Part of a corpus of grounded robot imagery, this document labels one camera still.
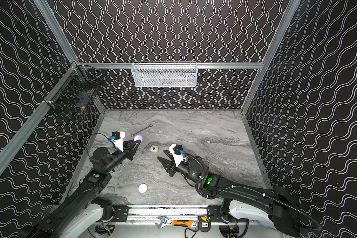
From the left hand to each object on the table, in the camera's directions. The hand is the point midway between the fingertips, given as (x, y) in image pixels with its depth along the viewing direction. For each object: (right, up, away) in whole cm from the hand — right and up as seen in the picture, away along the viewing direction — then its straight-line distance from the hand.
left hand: (142, 141), depth 74 cm
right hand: (+11, -5, -6) cm, 14 cm away
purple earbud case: (-2, +2, 0) cm, 3 cm away
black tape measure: (+30, -38, -5) cm, 49 cm away
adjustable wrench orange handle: (+11, -39, -1) cm, 40 cm away
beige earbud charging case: (+2, -7, +23) cm, 25 cm away
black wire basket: (-48, +29, +24) cm, 61 cm away
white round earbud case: (-2, -27, +8) cm, 28 cm away
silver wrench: (-4, +8, +37) cm, 38 cm away
